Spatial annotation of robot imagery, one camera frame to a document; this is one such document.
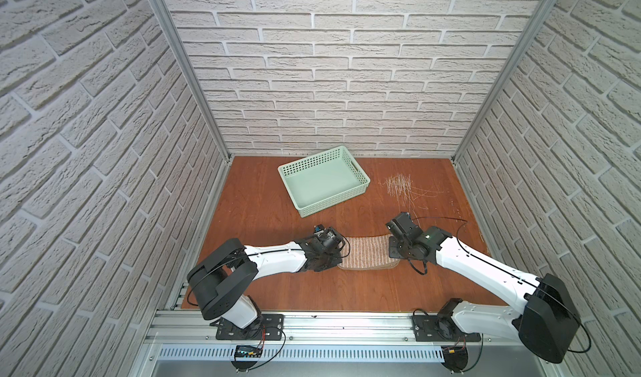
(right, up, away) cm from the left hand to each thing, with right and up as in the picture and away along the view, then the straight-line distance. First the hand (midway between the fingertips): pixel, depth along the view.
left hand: (339, 251), depth 88 cm
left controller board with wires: (-28, -26, -16) cm, 42 cm away
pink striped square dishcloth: (+9, +2, -8) cm, 12 cm away
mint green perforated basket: (-6, +26, +21) cm, 34 cm away
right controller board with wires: (+33, -26, -17) cm, 45 cm away
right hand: (+17, +2, -5) cm, 18 cm away
